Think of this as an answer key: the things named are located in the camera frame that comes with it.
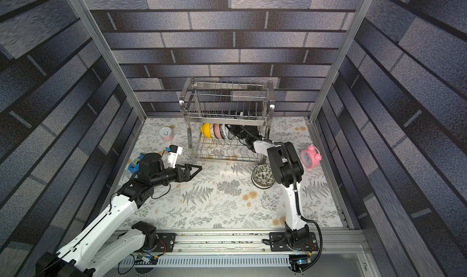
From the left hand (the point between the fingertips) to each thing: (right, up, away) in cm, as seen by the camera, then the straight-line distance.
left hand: (196, 168), depth 74 cm
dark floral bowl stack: (+30, -7, +14) cm, 34 cm away
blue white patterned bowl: (+9, +16, +24) cm, 30 cm away
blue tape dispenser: (-37, -3, +18) cm, 41 cm away
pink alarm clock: (+54, +2, +16) cm, 57 cm away
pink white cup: (-24, +14, +30) cm, 41 cm away
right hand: (+10, +20, +25) cm, 34 cm away
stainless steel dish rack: (+11, +22, +2) cm, 24 cm away
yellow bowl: (-1, +17, +27) cm, 32 cm away
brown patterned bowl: (+3, +18, +25) cm, 30 cm away
